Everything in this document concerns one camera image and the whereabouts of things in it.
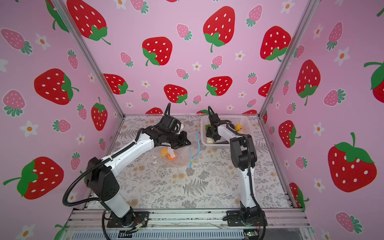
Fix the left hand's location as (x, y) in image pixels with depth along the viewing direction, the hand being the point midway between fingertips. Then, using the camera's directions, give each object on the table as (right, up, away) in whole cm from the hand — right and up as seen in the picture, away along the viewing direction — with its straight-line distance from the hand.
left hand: (193, 142), depth 79 cm
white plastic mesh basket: (+37, +12, +26) cm, 47 cm away
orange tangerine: (-14, -10, +9) cm, 20 cm away
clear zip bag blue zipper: (-6, -8, +3) cm, 11 cm away
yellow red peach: (-19, -8, +13) cm, 24 cm away
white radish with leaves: (+10, -1, +21) cm, 24 cm away
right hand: (+11, +4, +27) cm, 29 cm away
